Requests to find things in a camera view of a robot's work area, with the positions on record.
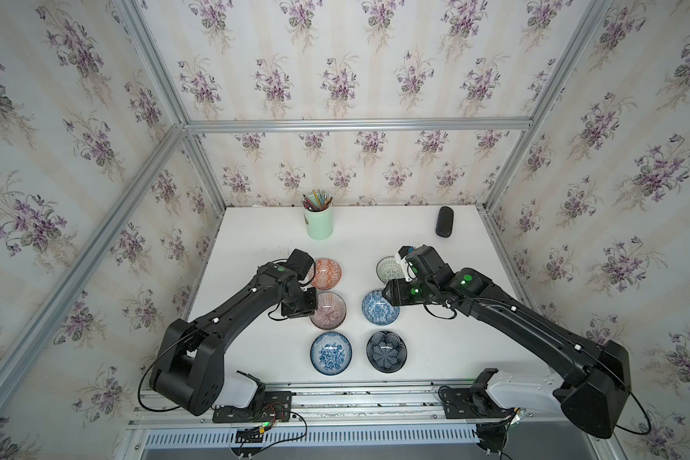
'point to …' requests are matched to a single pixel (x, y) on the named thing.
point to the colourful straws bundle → (322, 200)
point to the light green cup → (319, 224)
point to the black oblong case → (445, 221)
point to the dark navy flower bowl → (386, 352)
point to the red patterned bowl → (328, 274)
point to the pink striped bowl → (330, 312)
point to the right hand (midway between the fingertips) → (393, 292)
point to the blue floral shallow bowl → (331, 354)
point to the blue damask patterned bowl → (378, 310)
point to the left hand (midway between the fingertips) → (318, 314)
